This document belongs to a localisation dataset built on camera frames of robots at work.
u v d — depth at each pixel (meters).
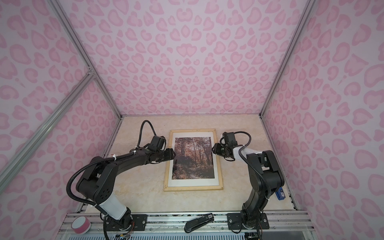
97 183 0.46
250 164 0.52
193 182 0.87
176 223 0.75
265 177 0.46
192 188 0.83
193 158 0.95
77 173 0.42
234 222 0.73
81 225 0.68
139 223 0.73
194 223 0.69
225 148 0.83
